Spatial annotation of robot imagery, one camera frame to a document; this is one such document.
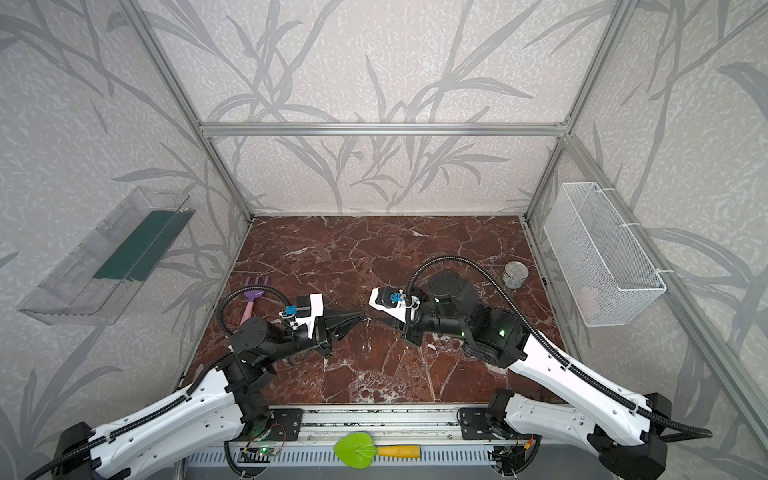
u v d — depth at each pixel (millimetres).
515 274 969
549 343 427
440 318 502
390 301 481
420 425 752
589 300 726
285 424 734
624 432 384
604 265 619
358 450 690
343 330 594
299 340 567
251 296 964
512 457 719
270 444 724
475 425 733
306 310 505
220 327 488
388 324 539
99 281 637
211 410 510
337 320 569
